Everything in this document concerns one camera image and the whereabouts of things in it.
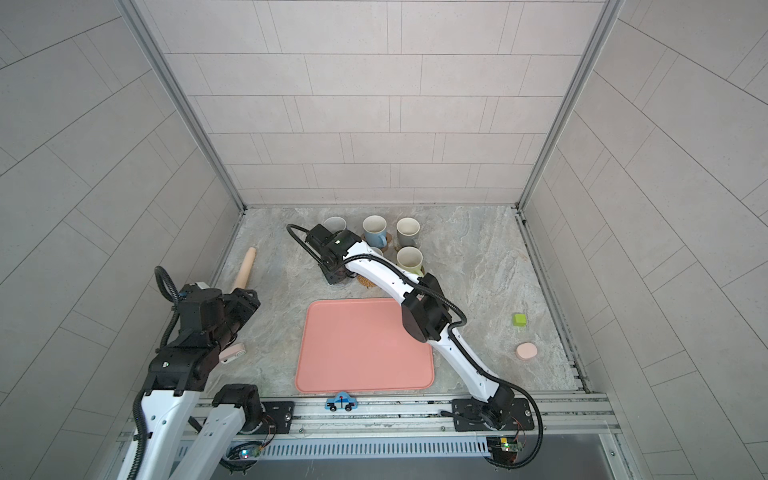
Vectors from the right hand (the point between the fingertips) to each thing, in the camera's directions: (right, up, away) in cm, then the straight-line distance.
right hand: (338, 274), depth 91 cm
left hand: (-16, -2, -18) cm, 24 cm away
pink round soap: (+54, -19, -10) cm, 58 cm away
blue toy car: (+5, -28, -19) cm, 34 cm away
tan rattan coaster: (+8, -3, +5) cm, 10 cm away
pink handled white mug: (+14, +9, -27) cm, 32 cm away
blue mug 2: (+11, +12, +5) cm, 17 cm away
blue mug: (-3, +16, +8) cm, 18 cm away
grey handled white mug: (+22, +14, +11) cm, 28 cm away
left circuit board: (-14, -35, -27) cm, 46 cm away
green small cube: (+54, -12, -6) cm, 55 cm away
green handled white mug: (+22, +5, 0) cm, 23 cm away
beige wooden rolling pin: (-31, 0, +4) cm, 31 cm away
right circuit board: (+43, -37, -23) cm, 61 cm away
